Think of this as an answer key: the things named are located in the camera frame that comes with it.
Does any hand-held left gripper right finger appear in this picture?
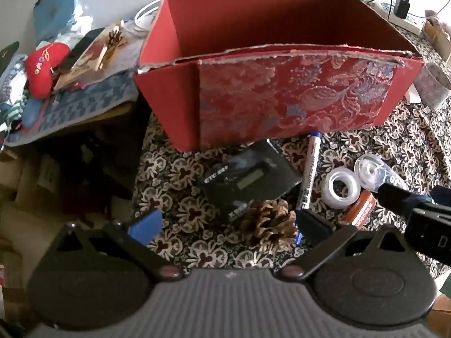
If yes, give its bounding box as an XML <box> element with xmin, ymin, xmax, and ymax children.
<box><xmin>281</xmin><ymin>209</ymin><xmax>410</xmax><ymax>283</ymax></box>

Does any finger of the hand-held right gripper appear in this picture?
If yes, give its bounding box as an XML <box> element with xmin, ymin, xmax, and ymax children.
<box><xmin>430</xmin><ymin>185</ymin><xmax>451</xmax><ymax>206</ymax></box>
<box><xmin>377</xmin><ymin>182</ymin><xmax>435</xmax><ymax>219</ymax></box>

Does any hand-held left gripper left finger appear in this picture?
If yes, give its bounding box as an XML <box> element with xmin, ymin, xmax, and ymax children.
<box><xmin>56</xmin><ymin>208</ymin><xmax>184</xmax><ymax>283</ymax></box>

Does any brown pine cone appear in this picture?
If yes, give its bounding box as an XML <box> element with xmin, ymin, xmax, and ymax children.
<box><xmin>240</xmin><ymin>199</ymin><xmax>298</xmax><ymax>254</ymax></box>

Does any clear correction tape dispenser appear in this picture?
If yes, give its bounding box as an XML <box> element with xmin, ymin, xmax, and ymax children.
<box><xmin>353</xmin><ymin>154</ymin><xmax>409</xmax><ymax>192</ymax></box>

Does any clear tape roll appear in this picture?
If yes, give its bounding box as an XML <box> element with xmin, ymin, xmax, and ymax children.
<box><xmin>320</xmin><ymin>168</ymin><xmax>361</xmax><ymax>205</ymax></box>

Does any white blue-capped marker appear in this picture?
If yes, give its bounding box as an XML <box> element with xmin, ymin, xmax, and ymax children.
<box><xmin>295</xmin><ymin>131</ymin><xmax>322</xmax><ymax>214</ymax></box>

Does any black boxed calculator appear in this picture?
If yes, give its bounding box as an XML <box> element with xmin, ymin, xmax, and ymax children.
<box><xmin>196</xmin><ymin>140</ymin><xmax>303</xmax><ymax>223</ymax></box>

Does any red patterned cardboard box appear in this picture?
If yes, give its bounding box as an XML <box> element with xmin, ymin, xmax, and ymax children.
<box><xmin>133</xmin><ymin>0</ymin><xmax>424</xmax><ymax>153</ymax></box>

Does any floral patterned tablecloth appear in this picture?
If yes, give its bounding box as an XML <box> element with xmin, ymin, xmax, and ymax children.
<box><xmin>132</xmin><ymin>2</ymin><xmax>451</xmax><ymax>279</ymax></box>

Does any clear plastic cup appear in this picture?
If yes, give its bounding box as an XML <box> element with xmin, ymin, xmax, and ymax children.
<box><xmin>413</xmin><ymin>60</ymin><xmax>451</xmax><ymax>110</ymax></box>

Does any blue patterned mat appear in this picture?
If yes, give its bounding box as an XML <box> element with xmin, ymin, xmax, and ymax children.
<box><xmin>3</xmin><ymin>37</ymin><xmax>145</xmax><ymax>148</ymax></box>

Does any brown cardboard box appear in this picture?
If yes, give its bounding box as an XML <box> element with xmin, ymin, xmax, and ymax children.
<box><xmin>423</xmin><ymin>19</ymin><xmax>451</xmax><ymax>64</ymax></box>

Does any white power strip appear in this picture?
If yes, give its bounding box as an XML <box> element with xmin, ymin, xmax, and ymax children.
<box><xmin>366</xmin><ymin>0</ymin><xmax>427</xmax><ymax>36</ymax></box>

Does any red plush heart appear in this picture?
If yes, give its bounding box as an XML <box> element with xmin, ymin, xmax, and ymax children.
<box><xmin>25</xmin><ymin>41</ymin><xmax>71</xmax><ymax>99</ymax></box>

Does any black phone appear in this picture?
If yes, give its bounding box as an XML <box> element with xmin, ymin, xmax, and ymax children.
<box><xmin>60</xmin><ymin>27</ymin><xmax>106</xmax><ymax>73</ymax></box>

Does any green white cloth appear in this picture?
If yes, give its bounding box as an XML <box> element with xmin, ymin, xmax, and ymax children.
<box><xmin>0</xmin><ymin>40</ymin><xmax>30</xmax><ymax>131</ymax></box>

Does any black charger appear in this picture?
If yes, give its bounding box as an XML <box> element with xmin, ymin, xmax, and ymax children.
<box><xmin>393</xmin><ymin>0</ymin><xmax>411</xmax><ymax>18</ymax></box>

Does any white plastic bag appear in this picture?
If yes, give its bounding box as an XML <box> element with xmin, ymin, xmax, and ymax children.
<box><xmin>53</xmin><ymin>14</ymin><xmax>94</xmax><ymax>48</ymax></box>

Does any blue bag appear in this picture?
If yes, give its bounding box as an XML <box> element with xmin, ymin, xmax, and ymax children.
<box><xmin>32</xmin><ymin>0</ymin><xmax>78</xmax><ymax>43</ymax></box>

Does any white coiled cable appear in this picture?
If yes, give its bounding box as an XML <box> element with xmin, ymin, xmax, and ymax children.
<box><xmin>134</xmin><ymin>0</ymin><xmax>163</xmax><ymax>37</ymax></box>

